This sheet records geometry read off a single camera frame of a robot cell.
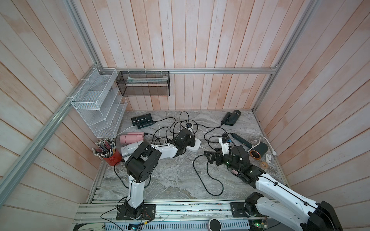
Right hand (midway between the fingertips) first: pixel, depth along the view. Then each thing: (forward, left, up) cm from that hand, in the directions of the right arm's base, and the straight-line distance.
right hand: (209, 150), depth 80 cm
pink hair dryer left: (+13, +51, -8) cm, 53 cm away
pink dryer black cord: (-10, -3, -16) cm, 19 cm away
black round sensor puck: (-34, -1, -10) cm, 35 cm away
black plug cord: (+15, +11, +4) cm, 19 cm away
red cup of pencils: (+1, +61, -1) cm, 61 cm away
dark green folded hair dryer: (+35, -21, -11) cm, 42 cm away
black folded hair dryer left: (+30, +47, -10) cm, 57 cm away
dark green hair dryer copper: (+5, -31, -9) cm, 32 cm away
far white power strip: (+9, +7, -12) cm, 17 cm away
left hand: (+15, +9, -10) cm, 20 cm away
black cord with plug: (+22, +29, -8) cm, 38 cm away
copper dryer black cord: (+15, -3, -15) cm, 21 cm away
